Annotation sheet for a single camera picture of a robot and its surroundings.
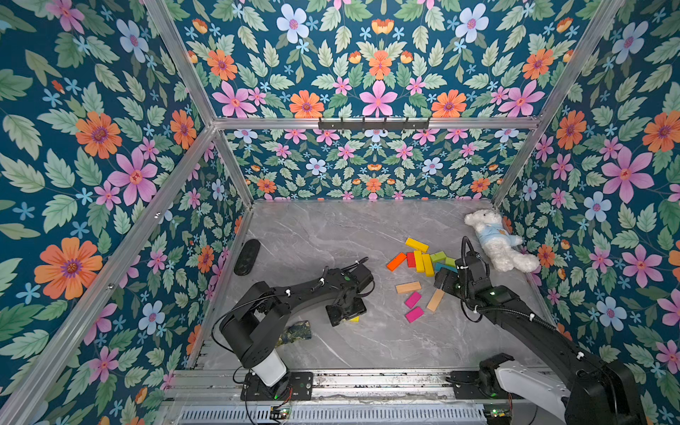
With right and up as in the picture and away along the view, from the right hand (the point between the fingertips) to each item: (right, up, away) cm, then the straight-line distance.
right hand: (451, 277), depth 86 cm
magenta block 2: (-12, -13, +3) cm, 18 cm away
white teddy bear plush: (+21, +10, +10) cm, 25 cm away
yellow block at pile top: (-7, +9, +19) cm, 22 cm away
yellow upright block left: (-8, +3, +13) cm, 16 cm away
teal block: (0, +2, +13) cm, 13 cm away
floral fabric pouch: (-49, -16, -4) cm, 52 cm away
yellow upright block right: (-4, +2, +13) cm, 14 cm away
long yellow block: (-31, -11, -8) cm, 34 cm away
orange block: (-16, +3, +15) cm, 22 cm away
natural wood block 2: (-4, -8, +3) cm, 10 cm away
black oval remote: (-73, +5, +13) cm, 74 cm away
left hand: (-30, -13, 0) cm, 33 cm away
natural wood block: (-13, -5, +8) cm, 16 cm away
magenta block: (-12, -10, +7) cm, 17 cm away
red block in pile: (-10, +4, +16) cm, 19 cm away
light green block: (0, +5, +15) cm, 16 cm away
